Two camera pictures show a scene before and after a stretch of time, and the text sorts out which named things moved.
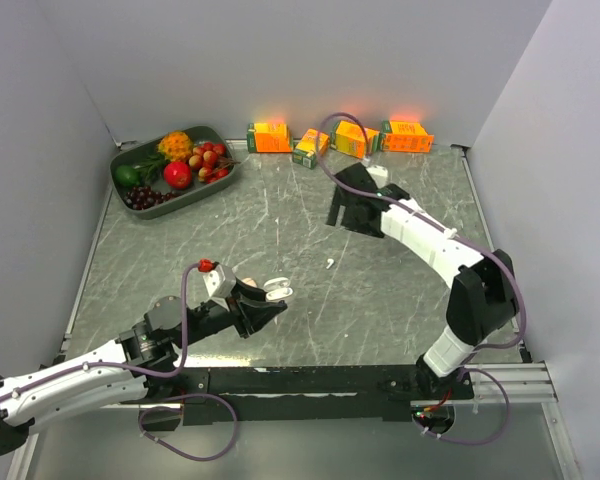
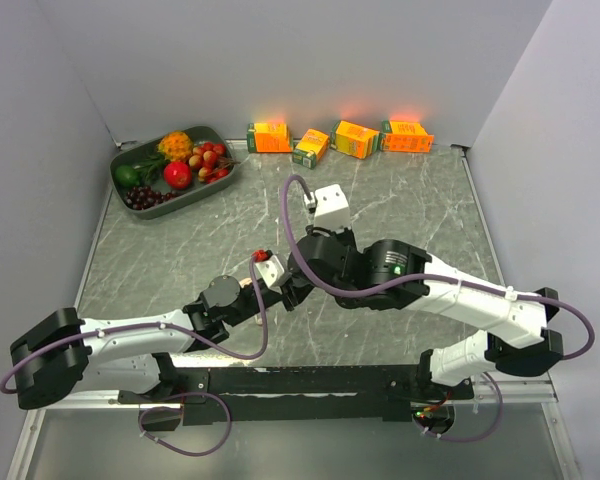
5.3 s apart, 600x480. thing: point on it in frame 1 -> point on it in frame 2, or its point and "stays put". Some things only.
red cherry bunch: [209, 161] stays put
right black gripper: [339, 202] -> [346, 235]
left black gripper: [251, 315] -> [296, 293]
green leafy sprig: [153, 168] stays put
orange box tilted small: [310, 147] stays put
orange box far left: [269, 138] stays put
